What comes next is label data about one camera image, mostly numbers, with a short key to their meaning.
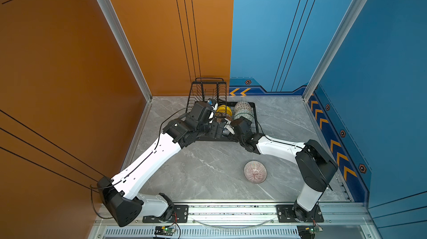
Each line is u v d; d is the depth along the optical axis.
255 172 0.85
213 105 0.63
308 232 0.70
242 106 1.09
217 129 0.63
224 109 0.81
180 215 0.73
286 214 0.72
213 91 0.97
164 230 0.71
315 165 0.46
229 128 0.79
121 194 0.38
